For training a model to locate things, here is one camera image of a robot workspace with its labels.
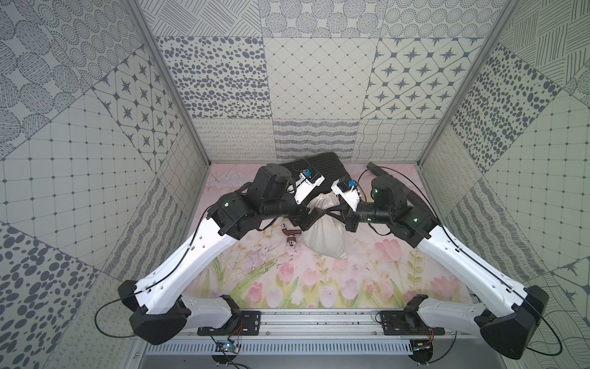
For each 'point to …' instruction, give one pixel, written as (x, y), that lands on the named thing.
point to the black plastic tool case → (328, 164)
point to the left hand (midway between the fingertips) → (311, 191)
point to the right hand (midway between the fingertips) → (328, 210)
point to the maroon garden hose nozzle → (290, 233)
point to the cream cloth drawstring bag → (326, 233)
